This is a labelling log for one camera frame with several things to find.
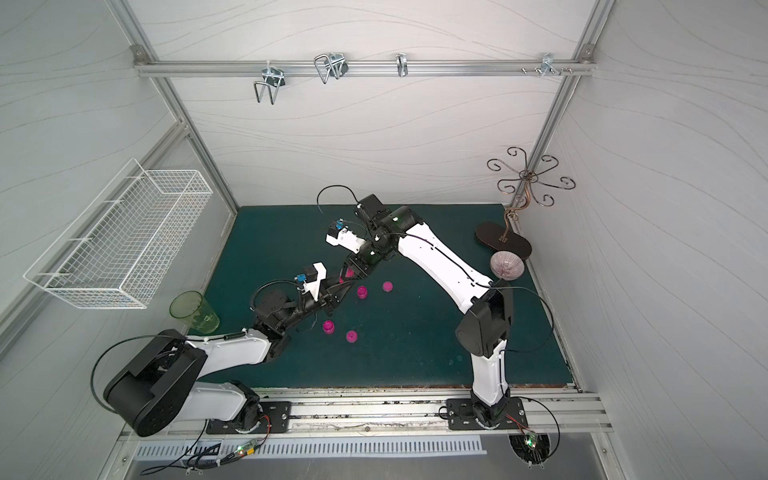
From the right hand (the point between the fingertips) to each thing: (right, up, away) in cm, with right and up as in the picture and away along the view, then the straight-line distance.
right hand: (347, 272), depth 76 cm
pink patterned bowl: (+51, -1, +25) cm, 57 cm away
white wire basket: (-52, +6, -7) cm, 53 cm away
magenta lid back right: (+10, -7, +22) cm, 25 cm away
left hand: (+1, -2, 0) cm, 2 cm away
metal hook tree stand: (+52, +8, +34) cm, 62 cm away
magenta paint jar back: (+2, -9, +19) cm, 21 cm away
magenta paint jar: (+2, +1, -9) cm, 9 cm away
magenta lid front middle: (0, -20, +10) cm, 23 cm away
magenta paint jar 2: (-7, -18, +11) cm, 22 cm away
